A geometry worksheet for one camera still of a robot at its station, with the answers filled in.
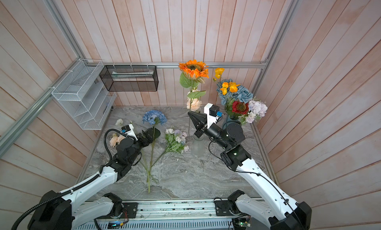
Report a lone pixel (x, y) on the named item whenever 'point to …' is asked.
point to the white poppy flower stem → (119, 122)
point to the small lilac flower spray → (175, 141)
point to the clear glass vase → (198, 145)
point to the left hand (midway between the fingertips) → (148, 133)
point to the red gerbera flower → (240, 107)
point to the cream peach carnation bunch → (115, 140)
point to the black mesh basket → (130, 78)
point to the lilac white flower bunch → (256, 108)
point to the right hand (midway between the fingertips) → (189, 113)
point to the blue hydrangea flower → (154, 117)
